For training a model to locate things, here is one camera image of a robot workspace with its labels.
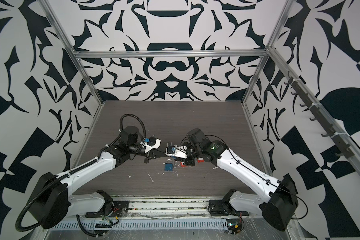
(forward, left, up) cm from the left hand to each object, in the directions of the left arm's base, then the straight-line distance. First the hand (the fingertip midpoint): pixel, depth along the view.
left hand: (169, 150), depth 71 cm
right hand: (0, -3, -3) cm, 5 cm away
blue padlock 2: (0, +2, -20) cm, 20 cm away
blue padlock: (-4, -2, +10) cm, 12 cm away
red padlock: (+1, -6, -19) cm, 20 cm away
